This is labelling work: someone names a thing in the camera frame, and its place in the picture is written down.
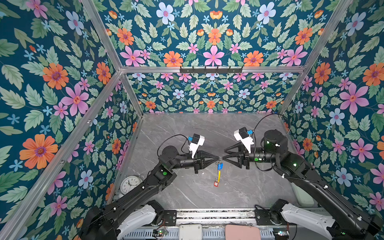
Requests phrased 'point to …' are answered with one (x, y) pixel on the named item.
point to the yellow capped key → (219, 176)
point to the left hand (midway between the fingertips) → (218, 160)
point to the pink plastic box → (239, 232)
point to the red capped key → (216, 184)
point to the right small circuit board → (281, 233)
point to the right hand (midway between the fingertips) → (225, 153)
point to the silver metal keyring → (218, 159)
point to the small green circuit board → (160, 233)
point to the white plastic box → (190, 232)
